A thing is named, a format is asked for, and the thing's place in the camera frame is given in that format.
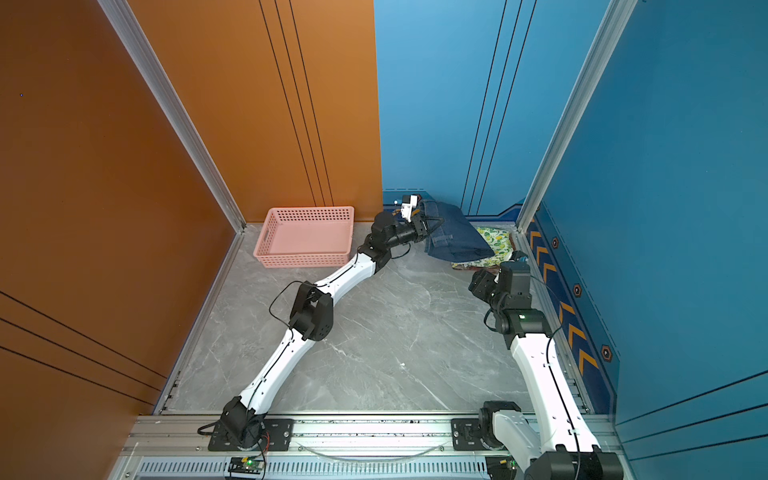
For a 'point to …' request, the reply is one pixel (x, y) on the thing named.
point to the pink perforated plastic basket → (306, 237)
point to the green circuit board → (248, 464)
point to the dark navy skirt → (451, 236)
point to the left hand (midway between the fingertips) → (446, 219)
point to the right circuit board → (501, 467)
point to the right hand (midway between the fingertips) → (479, 277)
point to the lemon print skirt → (500, 243)
